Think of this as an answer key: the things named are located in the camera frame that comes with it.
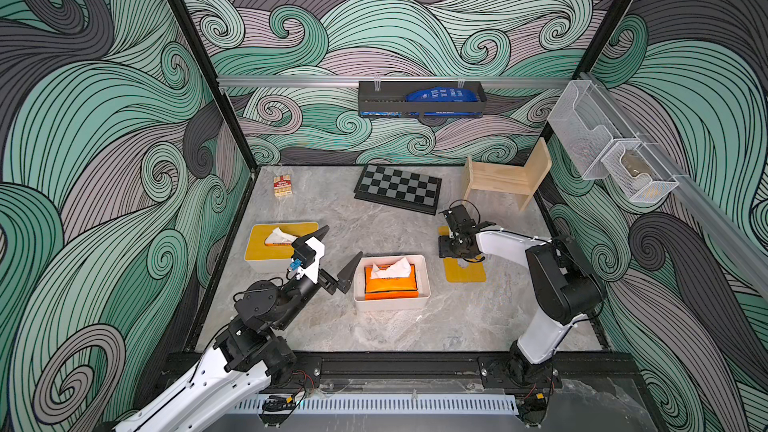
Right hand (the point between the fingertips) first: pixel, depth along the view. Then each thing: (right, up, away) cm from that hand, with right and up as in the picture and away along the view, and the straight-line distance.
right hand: (452, 250), depth 96 cm
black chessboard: (-16, +20, +12) cm, 29 cm away
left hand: (-32, +10, -35) cm, 49 cm away
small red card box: (-62, +21, +17) cm, 67 cm away
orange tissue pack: (-53, +6, -14) cm, 55 cm away
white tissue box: (-21, -12, -16) cm, 29 cm away
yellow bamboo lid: (+1, -5, -4) cm, 7 cm away
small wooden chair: (+26, +24, +7) cm, 36 cm away
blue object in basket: (-4, +50, -4) cm, 51 cm away
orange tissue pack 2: (-20, -5, -15) cm, 26 cm away
